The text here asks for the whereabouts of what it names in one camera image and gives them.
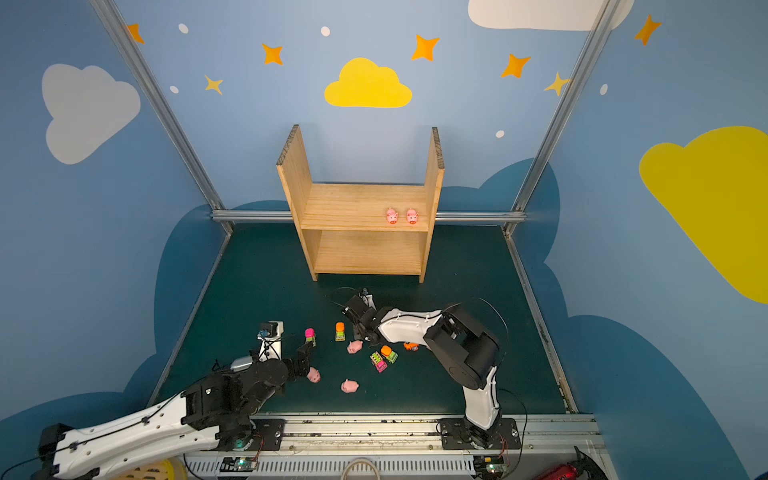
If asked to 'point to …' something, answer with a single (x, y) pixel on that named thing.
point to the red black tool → (574, 469)
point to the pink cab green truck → (310, 336)
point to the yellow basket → (168, 469)
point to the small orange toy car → (411, 346)
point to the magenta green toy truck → (378, 362)
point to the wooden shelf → (344, 226)
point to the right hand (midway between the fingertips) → (366, 320)
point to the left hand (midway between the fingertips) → (303, 347)
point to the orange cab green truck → (340, 332)
